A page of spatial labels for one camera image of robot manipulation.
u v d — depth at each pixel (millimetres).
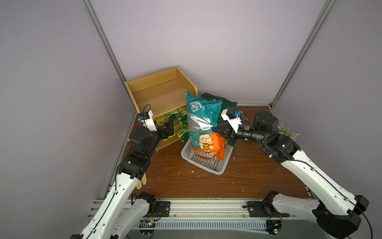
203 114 568
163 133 599
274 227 683
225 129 532
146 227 721
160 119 725
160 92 848
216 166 874
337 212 374
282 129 831
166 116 875
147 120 569
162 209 730
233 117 485
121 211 404
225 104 817
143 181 831
